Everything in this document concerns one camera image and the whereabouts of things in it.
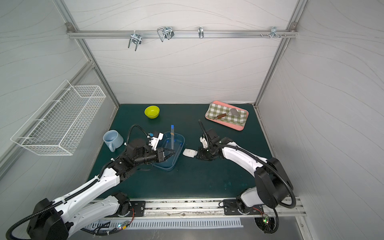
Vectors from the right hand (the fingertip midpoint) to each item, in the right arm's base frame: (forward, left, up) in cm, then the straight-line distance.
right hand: (198, 156), depth 85 cm
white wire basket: (+1, +65, +26) cm, 70 cm away
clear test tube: (+3, +14, +16) cm, 21 cm away
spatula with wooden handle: (+41, -25, -7) cm, 49 cm away
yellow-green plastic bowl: (+37, +37, -4) cm, 53 cm away
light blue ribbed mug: (+9, +55, 0) cm, 56 cm away
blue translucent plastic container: (+11, +13, -5) cm, 18 cm away
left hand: (-5, +12, +12) cm, 18 cm away
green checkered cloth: (+43, -11, -7) cm, 45 cm away
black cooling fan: (-30, -35, -10) cm, 47 cm away
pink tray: (+50, -20, -8) cm, 55 cm away
